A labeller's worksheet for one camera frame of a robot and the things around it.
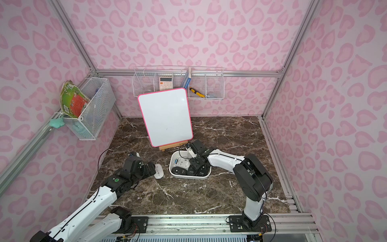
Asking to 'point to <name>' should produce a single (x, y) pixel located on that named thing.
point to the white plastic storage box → (183, 154)
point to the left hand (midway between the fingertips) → (148, 165)
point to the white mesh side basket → (99, 92)
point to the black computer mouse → (179, 170)
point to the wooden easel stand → (164, 147)
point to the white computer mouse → (159, 171)
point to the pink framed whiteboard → (166, 116)
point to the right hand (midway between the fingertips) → (195, 159)
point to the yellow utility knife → (198, 94)
